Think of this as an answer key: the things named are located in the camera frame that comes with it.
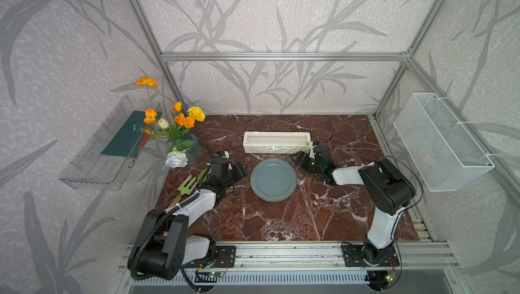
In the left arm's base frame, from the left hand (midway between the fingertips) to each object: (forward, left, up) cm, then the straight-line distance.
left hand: (245, 167), depth 90 cm
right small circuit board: (-40, -53, -5) cm, 67 cm away
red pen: (-3, +32, +23) cm, 40 cm away
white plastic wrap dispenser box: (+14, -16, 0) cm, 21 cm away
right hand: (+7, -23, -3) cm, 24 cm away
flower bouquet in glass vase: (+1, +22, +15) cm, 27 cm away
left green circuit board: (-39, +7, -8) cm, 40 cm away
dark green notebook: (-4, +37, +24) cm, 45 cm away
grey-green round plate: (-3, -13, -8) cm, 15 cm away
